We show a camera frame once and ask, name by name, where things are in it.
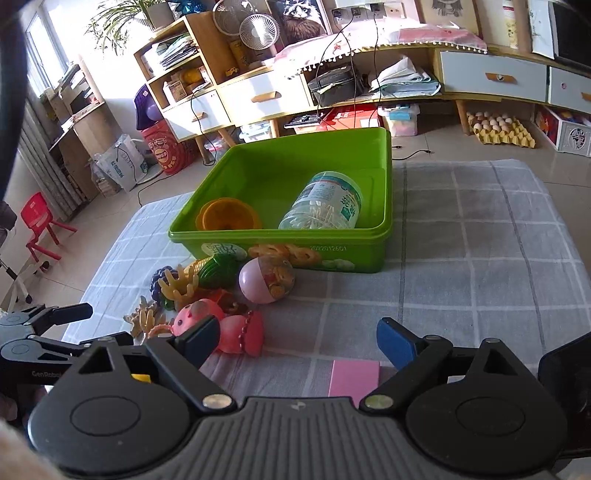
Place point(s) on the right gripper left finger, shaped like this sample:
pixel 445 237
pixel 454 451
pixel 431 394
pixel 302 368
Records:
pixel 178 360

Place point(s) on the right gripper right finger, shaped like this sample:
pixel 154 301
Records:
pixel 418 363

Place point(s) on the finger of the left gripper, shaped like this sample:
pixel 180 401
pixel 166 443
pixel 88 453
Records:
pixel 42 318
pixel 60 348

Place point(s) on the beige starfish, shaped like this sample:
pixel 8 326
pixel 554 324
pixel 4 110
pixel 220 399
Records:
pixel 144 318

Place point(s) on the pink pig toy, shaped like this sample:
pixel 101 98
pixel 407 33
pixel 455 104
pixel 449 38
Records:
pixel 240 333

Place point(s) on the beige coral toy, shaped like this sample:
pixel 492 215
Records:
pixel 181 290

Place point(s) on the yellow green toy corn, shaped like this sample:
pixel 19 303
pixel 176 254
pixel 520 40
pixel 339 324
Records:
pixel 219 271

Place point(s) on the pink clear capsule ball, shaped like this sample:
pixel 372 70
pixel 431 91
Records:
pixel 267 279

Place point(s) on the pink paper card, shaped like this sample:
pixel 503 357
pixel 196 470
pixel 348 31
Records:
pixel 354 379

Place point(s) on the red plastic child chair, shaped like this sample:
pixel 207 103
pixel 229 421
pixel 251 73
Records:
pixel 38 218

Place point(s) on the grey checked tablecloth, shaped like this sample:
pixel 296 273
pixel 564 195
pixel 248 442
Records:
pixel 465 250

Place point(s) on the orange toy pumpkin bowl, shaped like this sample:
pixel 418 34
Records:
pixel 227 214

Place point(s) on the white shopping bag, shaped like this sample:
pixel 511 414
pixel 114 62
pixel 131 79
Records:
pixel 123 163

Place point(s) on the clear cotton swab jar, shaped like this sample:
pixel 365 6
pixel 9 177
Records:
pixel 330 200

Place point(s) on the red printed bucket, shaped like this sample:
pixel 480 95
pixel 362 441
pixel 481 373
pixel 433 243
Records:
pixel 172 156

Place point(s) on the egg tray with eggs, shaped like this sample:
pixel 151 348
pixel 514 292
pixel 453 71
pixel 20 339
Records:
pixel 500 130

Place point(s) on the wooden TV cabinet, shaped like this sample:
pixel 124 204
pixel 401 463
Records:
pixel 200 95

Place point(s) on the white printed storage box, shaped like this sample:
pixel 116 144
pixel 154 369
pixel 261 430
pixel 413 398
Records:
pixel 568 132

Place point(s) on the black box on shelf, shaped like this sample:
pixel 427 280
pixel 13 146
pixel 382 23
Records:
pixel 337 85

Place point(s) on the pink lace cloth cover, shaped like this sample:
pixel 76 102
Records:
pixel 367 36

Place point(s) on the white desk fan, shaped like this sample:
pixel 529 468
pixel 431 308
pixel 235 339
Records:
pixel 259 31

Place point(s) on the framed raccoon picture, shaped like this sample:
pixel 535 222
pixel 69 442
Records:
pixel 300 19

